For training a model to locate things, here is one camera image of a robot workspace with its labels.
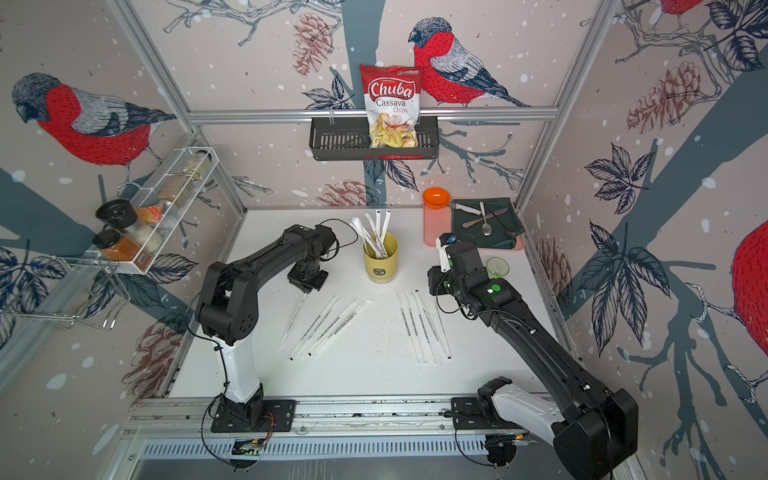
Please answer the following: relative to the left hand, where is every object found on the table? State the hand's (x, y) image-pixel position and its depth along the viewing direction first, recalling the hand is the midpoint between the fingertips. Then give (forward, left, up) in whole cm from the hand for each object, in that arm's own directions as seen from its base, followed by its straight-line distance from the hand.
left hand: (314, 284), depth 91 cm
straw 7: (-12, -32, -6) cm, 35 cm away
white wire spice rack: (+5, +32, +29) cm, 44 cm away
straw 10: (-12, -40, -6) cm, 42 cm away
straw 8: (-10, -34, -7) cm, 36 cm away
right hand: (-3, -35, +13) cm, 38 cm away
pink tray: (+30, -43, -5) cm, 53 cm away
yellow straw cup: (+4, -22, +2) cm, 22 cm away
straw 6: (-12, -30, -6) cm, 33 cm away
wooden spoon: (+30, -55, -6) cm, 63 cm away
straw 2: (-12, 0, -6) cm, 13 cm away
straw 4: (-17, -3, -7) cm, 19 cm away
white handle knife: (+39, -55, -6) cm, 67 cm away
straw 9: (-10, -37, -7) cm, 39 cm away
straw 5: (-10, -10, -7) cm, 16 cm away
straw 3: (-12, -3, -6) cm, 14 cm away
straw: (-11, +5, -4) cm, 13 cm away
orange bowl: (+41, -42, -2) cm, 59 cm away
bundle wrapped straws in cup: (+12, -19, +8) cm, 24 cm away
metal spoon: (+29, -61, -6) cm, 68 cm away
